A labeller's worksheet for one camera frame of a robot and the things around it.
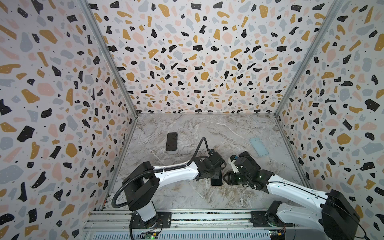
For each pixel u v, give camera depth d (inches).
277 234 28.2
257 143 41.9
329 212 16.2
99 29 30.4
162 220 28.9
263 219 29.2
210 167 25.1
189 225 28.8
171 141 40.7
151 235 27.7
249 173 25.1
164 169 19.3
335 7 28.3
